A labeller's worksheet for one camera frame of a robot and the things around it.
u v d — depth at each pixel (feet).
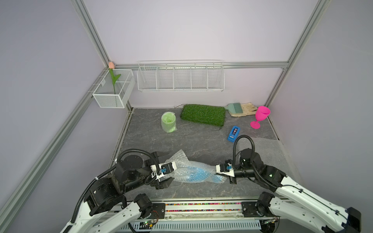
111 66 2.93
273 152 3.10
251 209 2.44
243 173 1.96
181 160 1.95
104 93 2.57
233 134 3.34
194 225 5.18
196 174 1.96
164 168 1.52
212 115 3.66
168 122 3.01
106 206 1.26
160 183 1.67
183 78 3.64
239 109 3.93
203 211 2.48
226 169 1.83
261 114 3.11
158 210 2.40
